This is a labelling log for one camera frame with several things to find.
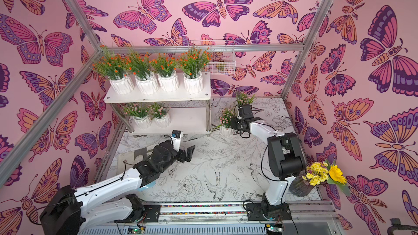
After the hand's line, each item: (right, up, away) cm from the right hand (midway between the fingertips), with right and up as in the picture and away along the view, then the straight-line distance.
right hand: (233, 122), depth 97 cm
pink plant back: (-5, -3, -4) cm, 8 cm away
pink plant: (+6, +14, +3) cm, 16 cm away
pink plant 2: (-54, +4, -6) cm, 55 cm away
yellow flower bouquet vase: (+28, -18, -35) cm, 48 cm away
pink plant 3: (-42, +6, -10) cm, 44 cm away
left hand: (-25, -9, -16) cm, 31 cm away
